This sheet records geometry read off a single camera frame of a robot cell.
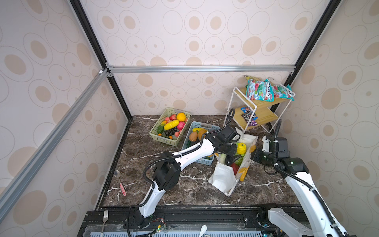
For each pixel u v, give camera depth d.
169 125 1.06
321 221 0.39
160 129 1.06
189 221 0.75
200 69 0.92
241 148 0.85
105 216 0.75
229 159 0.80
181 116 1.10
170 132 1.05
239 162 0.85
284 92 0.84
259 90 0.81
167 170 0.51
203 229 0.71
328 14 0.70
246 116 0.96
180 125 1.07
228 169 0.71
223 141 0.65
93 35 0.76
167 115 1.17
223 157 0.84
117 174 0.88
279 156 0.56
